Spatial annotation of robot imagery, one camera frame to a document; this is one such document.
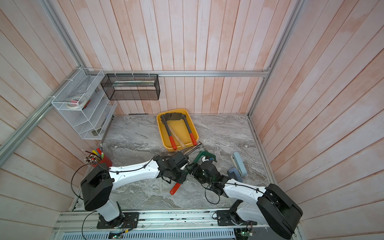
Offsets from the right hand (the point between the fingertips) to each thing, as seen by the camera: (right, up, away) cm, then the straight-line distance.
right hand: (187, 168), depth 84 cm
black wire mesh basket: (-40, +53, +19) cm, 69 cm away
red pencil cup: (-48, +5, 0) cm, 49 cm away
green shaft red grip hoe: (+6, +4, +8) cm, 11 cm away
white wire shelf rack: (-52, +27, -6) cm, 59 cm away
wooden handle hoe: (-7, +17, +14) cm, 23 cm away
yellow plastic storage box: (-8, +22, +26) cm, 35 cm away
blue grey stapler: (+27, -3, +1) cm, 27 cm away
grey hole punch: (+31, +2, +4) cm, 32 cm away
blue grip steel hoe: (-1, +8, +15) cm, 17 cm away
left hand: (-3, -6, -3) cm, 7 cm away
